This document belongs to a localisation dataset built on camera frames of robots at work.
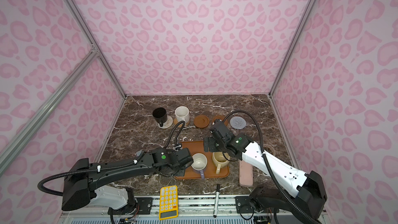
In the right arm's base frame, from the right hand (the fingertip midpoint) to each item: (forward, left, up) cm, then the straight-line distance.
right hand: (211, 143), depth 77 cm
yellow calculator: (-24, +20, -14) cm, 34 cm away
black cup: (+21, +31, -6) cm, 38 cm away
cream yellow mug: (-3, -5, -15) cm, 16 cm away
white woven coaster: (+21, +29, -15) cm, 39 cm away
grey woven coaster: (+23, -18, -16) cm, 33 cm away
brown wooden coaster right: (+27, -7, -16) cm, 32 cm away
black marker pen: (-18, -3, -15) cm, 24 cm away
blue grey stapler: (0, +40, -13) cm, 42 cm away
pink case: (-10, -18, -14) cm, 25 cm away
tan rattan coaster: (+23, +24, -15) cm, 36 cm away
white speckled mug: (+27, +19, -11) cm, 35 cm away
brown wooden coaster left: (+23, +6, -15) cm, 29 cm away
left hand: (-10, +14, -8) cm, 19 cm away
